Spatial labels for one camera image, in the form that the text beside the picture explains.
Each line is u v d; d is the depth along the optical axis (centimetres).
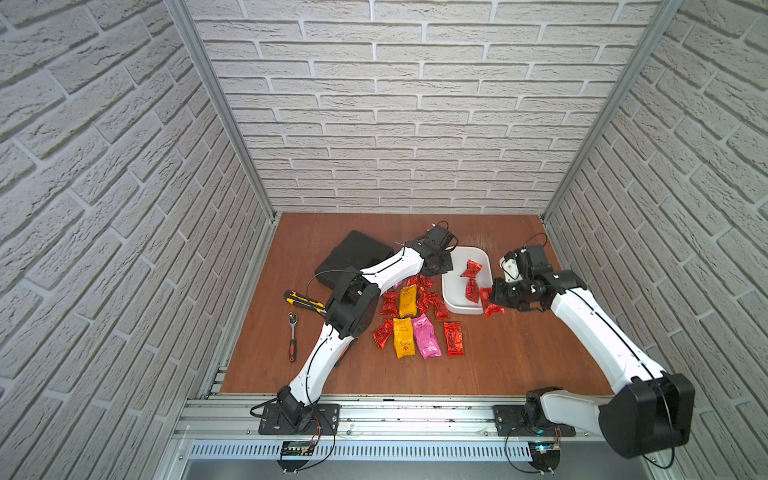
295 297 95
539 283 57
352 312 59
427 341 83
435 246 78
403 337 85
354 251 106
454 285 99
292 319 90
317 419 73
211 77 81
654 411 39
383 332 88
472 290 97
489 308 79
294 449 73
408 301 91
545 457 70
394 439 71
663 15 70
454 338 85
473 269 100
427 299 92
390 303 92
